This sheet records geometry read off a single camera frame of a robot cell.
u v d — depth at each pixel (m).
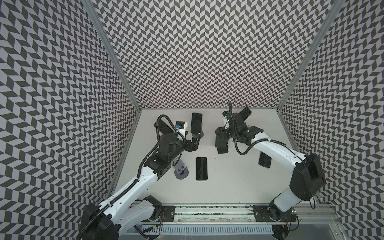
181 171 0.81
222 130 0.75
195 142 0.66
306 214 0.75
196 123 0.96
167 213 0.73
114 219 0.39
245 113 0.98
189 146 0.66
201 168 0.87
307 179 0.42
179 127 0.63
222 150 0.97
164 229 0.69
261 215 0.72
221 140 0.87
